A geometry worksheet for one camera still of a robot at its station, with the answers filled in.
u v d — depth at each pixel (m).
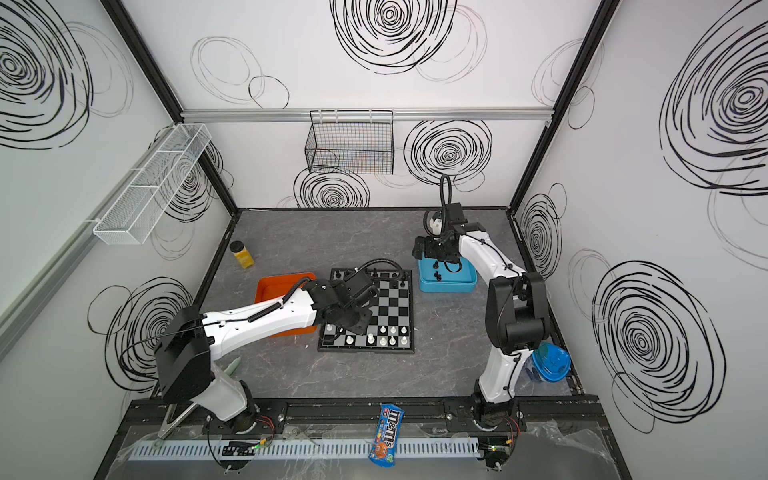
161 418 0.75
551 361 0.74
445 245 0.70
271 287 0.99
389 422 0.72
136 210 0.74
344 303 0.60
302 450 0.77
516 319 0.49
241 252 0.97
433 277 1.00
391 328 0.86
